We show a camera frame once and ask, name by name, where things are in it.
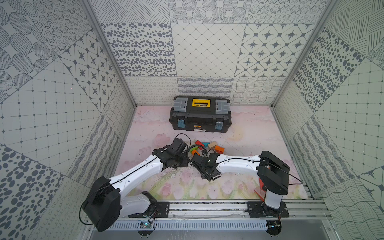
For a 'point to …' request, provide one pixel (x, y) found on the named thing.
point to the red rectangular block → (198, 142)
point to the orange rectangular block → (219, 149)
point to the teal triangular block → (206, 144)
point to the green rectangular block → (195, 148)
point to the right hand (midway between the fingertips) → (209, 173)
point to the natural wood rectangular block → (212, 144)
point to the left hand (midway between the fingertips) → (190, 162)
